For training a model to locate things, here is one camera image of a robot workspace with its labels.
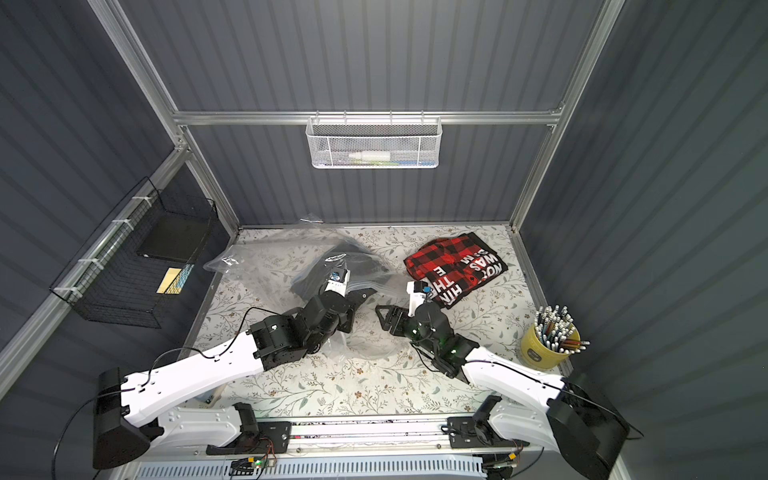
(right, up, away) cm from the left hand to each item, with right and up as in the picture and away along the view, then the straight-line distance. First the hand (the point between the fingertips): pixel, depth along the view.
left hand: (352, 301), depth 72 cm
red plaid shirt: (+30, +8, +27) cm, 41 cm away
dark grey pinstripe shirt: (+2, +7, +19) cm, 20 cm away
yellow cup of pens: (+49, -8, 0) cm, 50 cm away
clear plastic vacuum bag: (-25, +7, +36) cm, 45 cm away
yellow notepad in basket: (-39, +5, -8) cm, 40 cm away
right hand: (+7, -4, +5) cm, 10 cm away
